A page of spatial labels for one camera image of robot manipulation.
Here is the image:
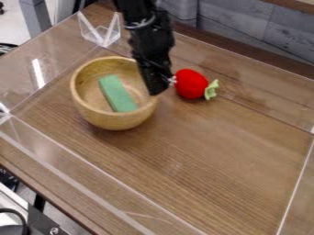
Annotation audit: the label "black metal table leg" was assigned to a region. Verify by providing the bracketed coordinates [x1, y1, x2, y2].
[34, 195, 46, 212]

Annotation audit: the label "clear acrylic enclosure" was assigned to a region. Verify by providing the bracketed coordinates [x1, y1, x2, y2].
[0, 18, 314, 235]

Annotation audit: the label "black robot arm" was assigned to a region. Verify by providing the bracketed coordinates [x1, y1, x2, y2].
[113, 0, 176, 95]

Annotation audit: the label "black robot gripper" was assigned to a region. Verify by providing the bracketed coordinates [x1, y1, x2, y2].
[129, 26, 176, 95]

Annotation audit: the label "green stick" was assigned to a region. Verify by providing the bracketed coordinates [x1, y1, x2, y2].
[98, 74, 138, 112]

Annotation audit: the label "light wooden bowl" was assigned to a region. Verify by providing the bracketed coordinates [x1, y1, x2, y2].
[70, 56, 158, 131]

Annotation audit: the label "black cable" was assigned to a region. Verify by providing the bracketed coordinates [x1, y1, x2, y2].
[0, 207, 29, 235]

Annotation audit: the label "red felt strawberry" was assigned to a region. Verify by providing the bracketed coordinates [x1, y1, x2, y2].
[174, 69, 220, 100]

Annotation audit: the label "grey pillar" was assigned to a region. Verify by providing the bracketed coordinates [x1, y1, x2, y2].
[19, 0, 53, 38]

